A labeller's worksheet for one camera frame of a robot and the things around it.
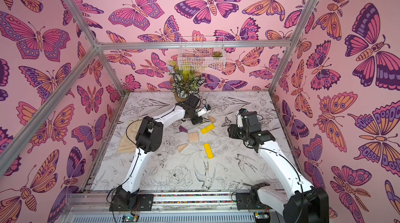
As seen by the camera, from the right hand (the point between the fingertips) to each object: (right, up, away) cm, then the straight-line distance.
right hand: (233, 128), depth 82 cm
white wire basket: (-17, +44, +13) cm, 49 cm away
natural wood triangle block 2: (-10, +2, +21) cm, 23 cm away
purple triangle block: (-29, -3, +17) cm, 34 cm away
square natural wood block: (-22, -8, +14) cm, 27 cm away
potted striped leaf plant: (-28, +27, +17) cm, 43 cm away
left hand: (-17, +4, +23) cm, 29 cm away
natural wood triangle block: (-29, -12, +8) cm, 32 cm away
